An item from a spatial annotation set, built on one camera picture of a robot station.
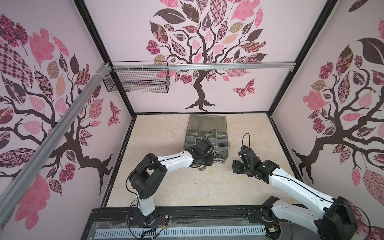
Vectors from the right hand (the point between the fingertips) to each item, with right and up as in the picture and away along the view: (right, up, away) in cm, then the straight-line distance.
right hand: (236, 164), depth 83 cm
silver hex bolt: (-5, -1, +9) cm, 11 cm away
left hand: (-14, 0, +5) cm, 15 cm away
